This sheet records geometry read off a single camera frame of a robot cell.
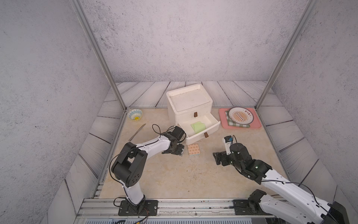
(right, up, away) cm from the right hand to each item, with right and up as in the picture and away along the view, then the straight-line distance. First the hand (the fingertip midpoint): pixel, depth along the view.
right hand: (221, 152), depth 79 cm
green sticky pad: (-11, +13, +17) cm, 24 cm away
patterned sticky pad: (-14, -2, +15) cm, 21 cm away
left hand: (-24, -3, +12) cm, 27 cm away
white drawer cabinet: (-17, +26, +10) cm, 32 cm away
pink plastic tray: (+36, +15, +31) cm, 50 cm away
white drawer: (-2, +14, +12) cm, 18 cm away
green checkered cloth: (+15, +15, +30) cm, 37 cm away
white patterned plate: (+25, +21, +35) cm, 48 cm away
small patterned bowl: (-60, +22, +35) cm, 73 cm away
